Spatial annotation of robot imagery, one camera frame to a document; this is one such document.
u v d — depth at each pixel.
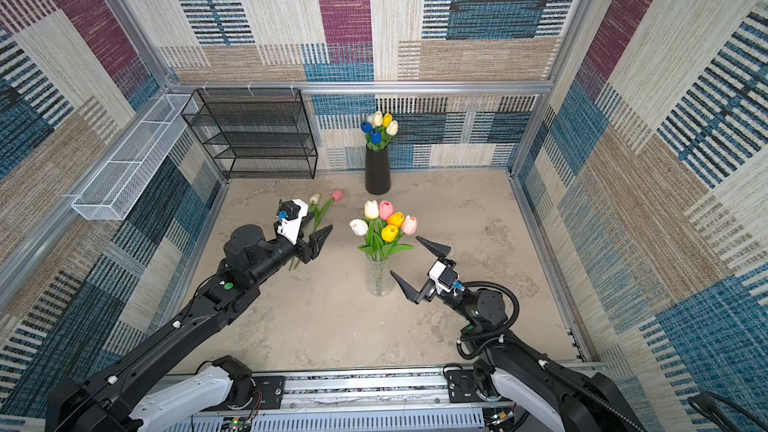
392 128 0.90
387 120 0.93
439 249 0.65
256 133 1.11
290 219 0.60
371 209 0.71
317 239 0.65
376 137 0.92
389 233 0.66
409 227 0.69
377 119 0.91
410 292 0.62
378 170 1.09
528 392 0.54
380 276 0.67
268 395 0.73
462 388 0.73
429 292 0.62
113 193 0.70
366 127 0.89
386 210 0.70
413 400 0.73
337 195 1.11
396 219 0.68
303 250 0.64
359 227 0.65
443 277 0.56
